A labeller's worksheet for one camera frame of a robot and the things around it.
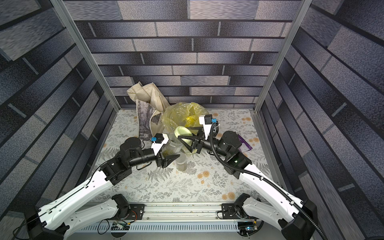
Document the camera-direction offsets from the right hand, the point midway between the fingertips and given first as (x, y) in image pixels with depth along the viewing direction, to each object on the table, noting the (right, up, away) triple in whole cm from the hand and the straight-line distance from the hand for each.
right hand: (180, 133), depth 59 cm
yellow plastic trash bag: (0, +9, +28) cm, 29 cm away
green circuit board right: (+32, -47, +12) cm, 57 cm away
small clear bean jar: (-1, -18, +20) cm, 27 cm away
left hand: (-3, -7, +5) cm, 9 cm away
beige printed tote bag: (-20, +14, +26) cm, 36 cm away
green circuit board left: (-32, -46, +11) cm, 57 cm away
